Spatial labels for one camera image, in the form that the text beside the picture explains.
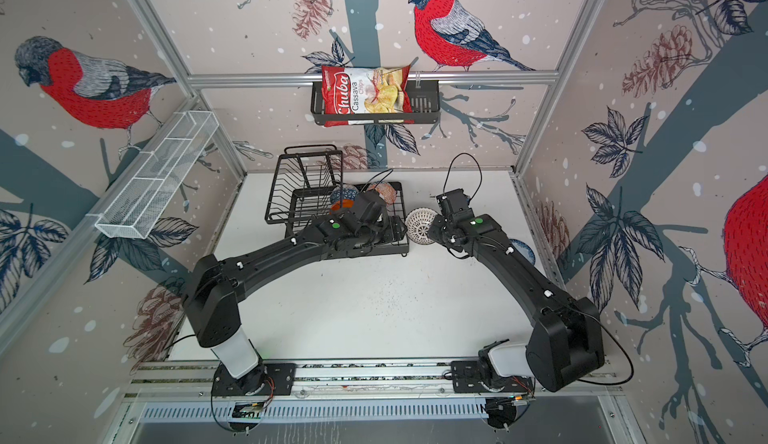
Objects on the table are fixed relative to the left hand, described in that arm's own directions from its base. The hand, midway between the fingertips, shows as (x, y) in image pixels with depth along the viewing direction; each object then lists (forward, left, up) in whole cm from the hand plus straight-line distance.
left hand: (402, 231), depth 79 cm
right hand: (+2, -8, -4) cm, 9 cm away
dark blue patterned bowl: (+27, +19, -15) cm, 36 cm away
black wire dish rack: (+27, +37, -16) cm, 48 cm away
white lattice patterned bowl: (+6, -5, -5) cm, 9 cm away
